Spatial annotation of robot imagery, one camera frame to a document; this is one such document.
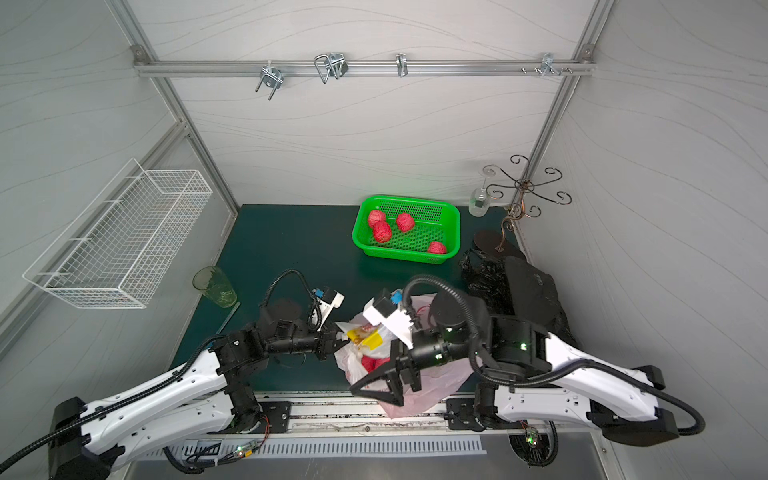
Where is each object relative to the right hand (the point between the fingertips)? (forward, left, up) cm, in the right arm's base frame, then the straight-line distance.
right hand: (357, 368), depth 47 cm
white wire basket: (+23, +60, -3) cm, 64 cm away
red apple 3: (+49, -18, -30) cm, 60 cm away
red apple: (+60, -7, -30) cm, 67 cm away
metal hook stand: (+51, -40, -6) cm, 66 cm away
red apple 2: (+54, +1, -29) cm, 61 cm away
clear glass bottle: (+57, -31, -17) cm, 67 cm away
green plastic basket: (+65, -19, -34) cm, 76 cm away
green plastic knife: (+22, +47, -35) cm, 62 cm away
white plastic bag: (+5, 0, -1) cm, 5 cm away
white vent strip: (-11, +34, -35) cm, 50 cm away
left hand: (+11, +4, -17) cm, 21 cm away
